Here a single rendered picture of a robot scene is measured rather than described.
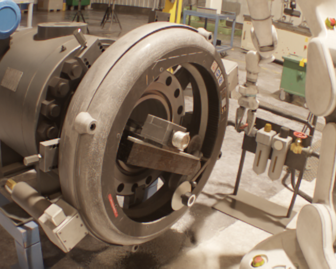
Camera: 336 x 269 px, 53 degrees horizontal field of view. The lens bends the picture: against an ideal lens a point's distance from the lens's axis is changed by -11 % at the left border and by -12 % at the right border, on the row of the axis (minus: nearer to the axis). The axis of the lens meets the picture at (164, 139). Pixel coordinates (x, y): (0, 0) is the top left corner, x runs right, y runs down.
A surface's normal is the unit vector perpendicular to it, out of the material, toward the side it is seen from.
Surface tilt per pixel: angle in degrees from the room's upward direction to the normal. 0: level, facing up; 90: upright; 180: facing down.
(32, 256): 90
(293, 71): 90
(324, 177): 90
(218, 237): 0
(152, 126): 65
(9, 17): 90
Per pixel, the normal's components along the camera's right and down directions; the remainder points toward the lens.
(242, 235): 0.11, -0.92
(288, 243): 0.21, 0.05
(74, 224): 0.78, 0.31
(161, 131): -0.51, -0.17
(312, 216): -0.95, -0.13
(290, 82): -0.57, 0.26
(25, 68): -0.42, -0.38
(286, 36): -0.81, 0.14
